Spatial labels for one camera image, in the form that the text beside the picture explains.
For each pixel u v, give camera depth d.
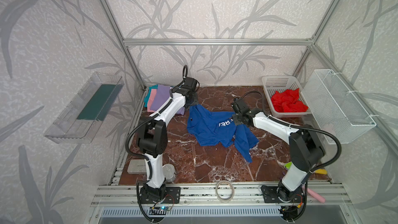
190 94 0.69
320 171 0.79
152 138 0.51
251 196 0.75
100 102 0.65
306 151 0.47
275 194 0.74
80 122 0.64
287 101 1.06
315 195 0.72
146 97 1.12
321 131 0.45
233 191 0.74
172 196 0.72
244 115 0.68
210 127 0.96
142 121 0.49
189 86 0.74
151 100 1.08
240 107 0.72
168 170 0.77
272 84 1.28
